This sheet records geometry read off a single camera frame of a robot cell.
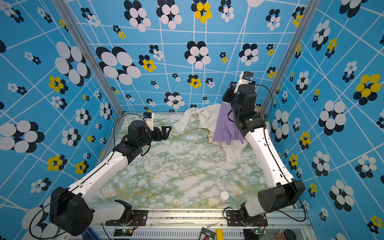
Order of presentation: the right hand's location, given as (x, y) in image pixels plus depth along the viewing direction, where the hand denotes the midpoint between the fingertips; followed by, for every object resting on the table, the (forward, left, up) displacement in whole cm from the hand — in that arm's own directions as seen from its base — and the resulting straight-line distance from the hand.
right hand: (233, 85), depth 68 cm
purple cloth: (-4, 0, -28) cm, 28 cm away
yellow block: (-53, +6, -45) cm, 70 cm away
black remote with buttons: (-53, +13, -44) cm, 70 cm away
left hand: (-8, +34, -20) cm, 40 cm away
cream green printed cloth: (+2, +7, -42) cm, 43 cm away
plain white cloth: (+22, +9, -43) cm, 49 cm away
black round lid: (-53, -22, -36) cm, 68 cm away
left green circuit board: (-53, +53, -48) cm, 89 cm away
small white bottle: (-38, +4, -39) cm, 55 cm away
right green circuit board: (-52, -9, -46) cm, 71 cm away
